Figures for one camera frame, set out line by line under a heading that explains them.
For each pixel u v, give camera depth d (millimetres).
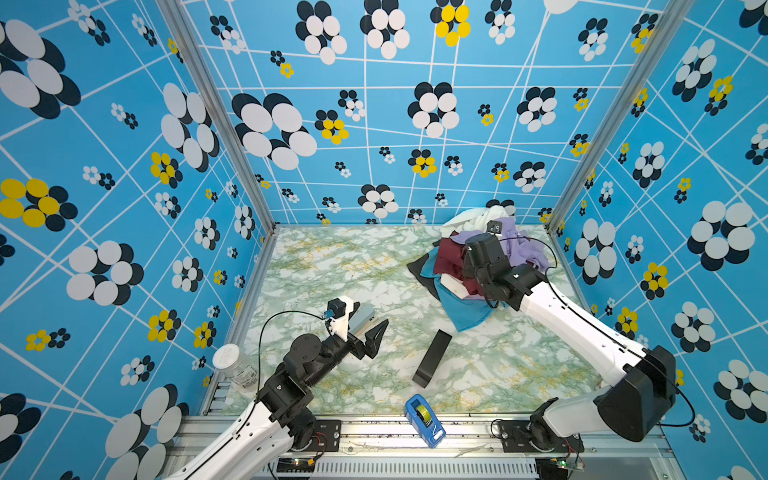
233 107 873
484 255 592
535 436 662
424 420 722
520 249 951
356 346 614
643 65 761
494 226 679
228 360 702
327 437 725
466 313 958
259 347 568
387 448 724
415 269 1056
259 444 509
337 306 578
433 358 777
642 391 398
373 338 617
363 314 930
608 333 446
